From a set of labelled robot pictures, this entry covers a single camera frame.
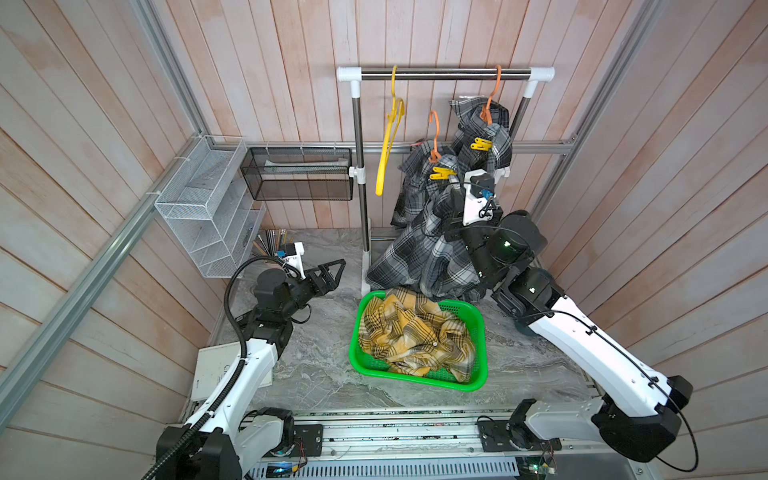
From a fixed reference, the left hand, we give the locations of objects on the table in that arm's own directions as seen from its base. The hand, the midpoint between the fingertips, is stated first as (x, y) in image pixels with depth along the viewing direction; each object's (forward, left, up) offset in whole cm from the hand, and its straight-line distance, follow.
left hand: (337, 268), depth 76 cm
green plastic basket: (-16, -7, -26) cm, 31 cm away
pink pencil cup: (+22, +26, -14) cm, 36 cm away
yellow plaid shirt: (-11, -21, -15) cm, 28 cm away
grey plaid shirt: (+2, -20, +4) cm, 20 cm away
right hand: (+2, -26, +24) cm, 35 cm away
